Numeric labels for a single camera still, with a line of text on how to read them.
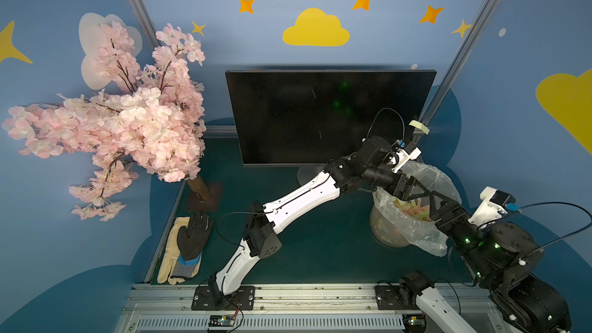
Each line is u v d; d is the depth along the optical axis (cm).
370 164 55
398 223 66
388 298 74
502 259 37
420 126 75
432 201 55
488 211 47
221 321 72
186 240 84
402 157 60
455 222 48
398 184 57
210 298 68
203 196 95
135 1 74
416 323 73
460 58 89
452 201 49
